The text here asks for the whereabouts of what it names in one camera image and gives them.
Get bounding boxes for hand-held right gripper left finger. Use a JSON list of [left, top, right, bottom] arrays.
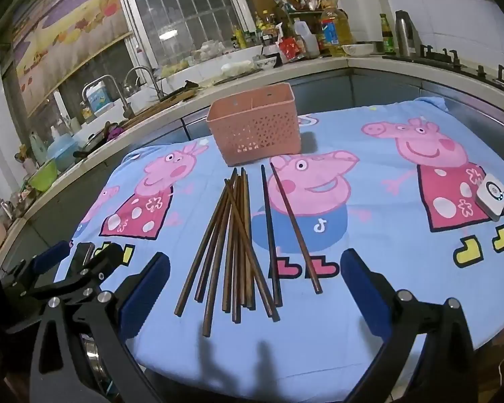
[[29, 252, 171, 403]]

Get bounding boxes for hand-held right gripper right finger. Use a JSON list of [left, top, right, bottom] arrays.
[[340, 249, 476, 403]]

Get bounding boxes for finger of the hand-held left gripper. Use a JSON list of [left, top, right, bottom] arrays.
[[67, 243, 127, 303], [2, 241, 71, 300]]

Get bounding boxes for pile of wooden chopsticks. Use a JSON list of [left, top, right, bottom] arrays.
[[173, 167, 280, 339]]

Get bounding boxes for brown wooden chopstick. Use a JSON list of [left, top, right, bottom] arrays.
[[269, 162, 323, 295]]

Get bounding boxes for dark wooden chopstick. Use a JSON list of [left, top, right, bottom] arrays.
[[259, 165, 283, 308]]

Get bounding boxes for pink plastic utensil basket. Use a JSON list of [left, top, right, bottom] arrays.
[[206, 83, 302, 167]]

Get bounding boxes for black smartphone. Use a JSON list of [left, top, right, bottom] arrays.
[[73, 242, 96, 278]]

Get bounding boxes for blue cartoon pig blanket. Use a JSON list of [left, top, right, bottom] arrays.
[[52, 96, 504, 391]]

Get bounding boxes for green plastic bowl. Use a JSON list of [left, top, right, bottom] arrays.
[[29, 160, 58, 191]]

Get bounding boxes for blue plastic dome container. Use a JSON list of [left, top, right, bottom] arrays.
[[46, 132, 78, 171]]

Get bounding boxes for pale green bottle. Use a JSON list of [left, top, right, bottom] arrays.
[[29, 132, 47, 164]]

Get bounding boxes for black wok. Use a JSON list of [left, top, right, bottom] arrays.
[[73, 132, 110, 158]]

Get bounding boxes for tall steel faucet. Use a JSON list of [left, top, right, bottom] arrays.
[[82, 75, 136, 119]]

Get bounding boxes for white bottle with blue label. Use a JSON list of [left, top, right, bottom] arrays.
[[86, 84, 114, 115]]

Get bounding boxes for white square device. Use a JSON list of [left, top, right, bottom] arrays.
[[475, 173, 504, 222]]

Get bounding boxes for wooden cutting board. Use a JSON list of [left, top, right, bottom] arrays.
[[122, 88, 200, 129]]

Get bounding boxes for curved steel faucet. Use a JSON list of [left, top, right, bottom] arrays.
[[124, 66, 165, 97]]

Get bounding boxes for kitchen counter with steel cabinets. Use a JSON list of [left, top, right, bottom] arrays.
[[0, 52, 504, 261]]

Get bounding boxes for white radish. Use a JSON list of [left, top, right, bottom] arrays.
[[220, 59, 253, 75]]

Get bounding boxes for white plastic bags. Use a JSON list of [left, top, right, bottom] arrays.
[[193, 40, 227, 59]]

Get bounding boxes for white bowl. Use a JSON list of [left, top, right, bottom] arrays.
[[341, 43, 375, 57]]

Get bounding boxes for black gas stove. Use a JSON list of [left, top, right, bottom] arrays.
[[382, 44, 504, 95]]

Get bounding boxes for red packet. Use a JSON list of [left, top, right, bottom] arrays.
[[278, 37, 306, 64]]

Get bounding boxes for green sauce bottle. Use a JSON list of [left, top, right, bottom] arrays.
[[380, 13, 397, 54]]

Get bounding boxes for white plastic jug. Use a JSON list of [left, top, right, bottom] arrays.
[[293, 21, 321, 59]]

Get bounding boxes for steel thermos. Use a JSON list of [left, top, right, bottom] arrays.
[[394, 10, 417, 58]]

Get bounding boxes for large cooking oil bottle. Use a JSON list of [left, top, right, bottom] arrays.
[[320, 6, 354, 57]]

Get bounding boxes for barred window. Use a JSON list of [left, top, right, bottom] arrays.
[[124, 0, 257, 57]]

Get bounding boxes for row of condiment bottles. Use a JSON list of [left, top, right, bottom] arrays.
[[230, 9, 287, 50]]

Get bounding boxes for wooden shelf rack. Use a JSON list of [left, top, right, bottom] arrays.
[[286, 8, 325, 26]]

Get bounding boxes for fruit wall poster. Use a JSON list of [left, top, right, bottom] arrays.
[[10, 0, 133, 105]]

